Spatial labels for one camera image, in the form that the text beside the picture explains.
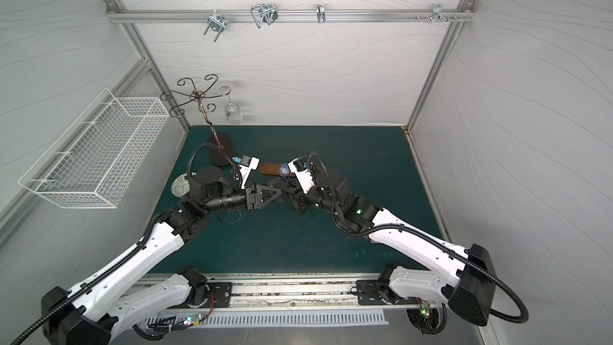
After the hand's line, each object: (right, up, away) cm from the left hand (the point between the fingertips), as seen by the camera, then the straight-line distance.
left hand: (278, 193), depth 66 cm
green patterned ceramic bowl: (-45, -2, +31) cm, 54 cm away
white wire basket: (-54, +8, +3) cm, 55 cm away
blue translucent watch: (-1, +5, +20) cm, 20 cm away
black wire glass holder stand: (-40, +36, +25) cm, 59 cm away
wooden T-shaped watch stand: (-5, +5, +20) cm, 22 cm away
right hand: (+1, +2, +3) cm, 4 cm away
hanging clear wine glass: (-24, +29, +31) cm, 49 cm away
